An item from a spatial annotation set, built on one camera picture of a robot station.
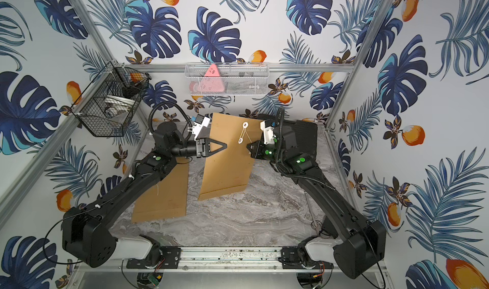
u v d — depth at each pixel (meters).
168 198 0.87
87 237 0.40
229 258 0.76
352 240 0.38
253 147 0.72
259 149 0.64
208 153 0.64
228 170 0.70
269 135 0.67
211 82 0.90
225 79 0.93
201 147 0.61
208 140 0.64
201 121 0.64
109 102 0.79
